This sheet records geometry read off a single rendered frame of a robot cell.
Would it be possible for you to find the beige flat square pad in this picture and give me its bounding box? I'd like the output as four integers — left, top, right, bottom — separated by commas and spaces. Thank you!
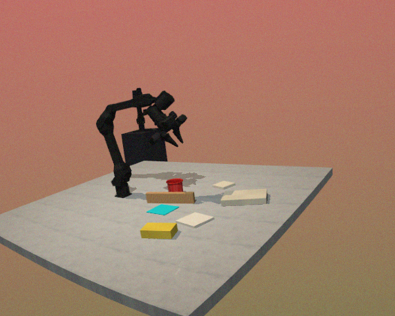
176, 212, 214, 228

